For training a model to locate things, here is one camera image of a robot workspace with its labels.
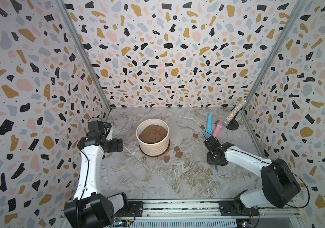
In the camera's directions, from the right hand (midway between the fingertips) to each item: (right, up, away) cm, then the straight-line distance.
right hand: (212, 161), depth 89 cm
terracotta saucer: (-33, +3, +3) cm, 34 cm away
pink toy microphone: (+9, +20, +17) cm, 27 cm away
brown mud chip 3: (-22, +6, +8) cm, 24 cm away
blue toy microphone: (+1, +17, +12) cm, 21 cm away
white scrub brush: (0, -2, -8) cm, 8 cm away
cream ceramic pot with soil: (-38, +16, +2) cm, 41 cm away
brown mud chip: (-2, +21, +21) cm, 29 cm away
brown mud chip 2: (-8, +14, +16) cm, 23 cm away
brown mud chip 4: (-21, +3, +6) cm, 22 cm away
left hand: (-58, +12, -11) cm, 61 cm away
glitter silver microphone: (+16, +30, +6) cm, 35 cm away
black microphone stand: (+22, +22, +20) cm, 37 cm away
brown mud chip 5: (-29, 0, +3) cm, 29 cm away
